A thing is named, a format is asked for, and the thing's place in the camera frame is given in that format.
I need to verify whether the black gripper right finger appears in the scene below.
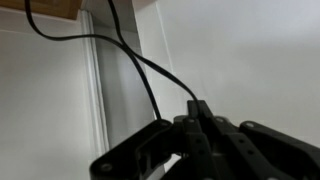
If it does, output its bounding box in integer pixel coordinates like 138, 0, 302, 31
198, 99, 320, 180

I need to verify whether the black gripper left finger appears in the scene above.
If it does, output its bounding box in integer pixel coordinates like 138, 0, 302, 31
89, 99, 214, 180

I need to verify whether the black alarm power cord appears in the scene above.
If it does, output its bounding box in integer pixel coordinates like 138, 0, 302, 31
23, 0, 201, 122

